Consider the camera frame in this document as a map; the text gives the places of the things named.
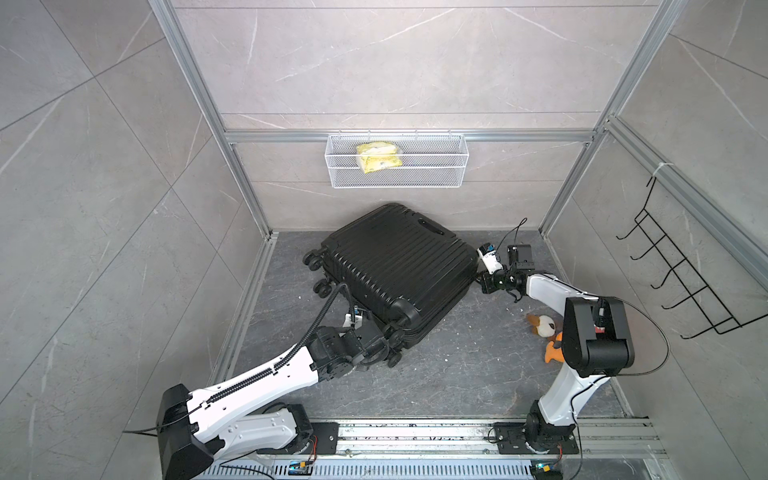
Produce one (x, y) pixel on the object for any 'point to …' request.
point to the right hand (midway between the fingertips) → (479, 275)
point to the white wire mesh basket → (429, 161)
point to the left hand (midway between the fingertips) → (358, 346)
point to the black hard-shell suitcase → (404, 273)
